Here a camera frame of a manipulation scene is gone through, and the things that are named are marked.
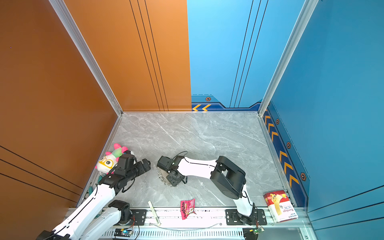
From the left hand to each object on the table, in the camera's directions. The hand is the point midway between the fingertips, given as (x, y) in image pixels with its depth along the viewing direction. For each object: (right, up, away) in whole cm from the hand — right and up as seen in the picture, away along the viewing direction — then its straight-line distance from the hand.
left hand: (145, 163), depth 85 cm
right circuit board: (+58, -28, -16) cm, 66 cm away
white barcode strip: (+8, -23, -10) cm, 26 cm away
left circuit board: (-7, -29, -15) cm, 34 cm away
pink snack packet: (+25, -20, -10) cm, 33 cm away
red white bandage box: (+70, -19, -13) cm, 74 cm away
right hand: (+18, -9, 0) cm, 20 cm away
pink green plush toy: (-22, 0, -1) cm, 22 cm away
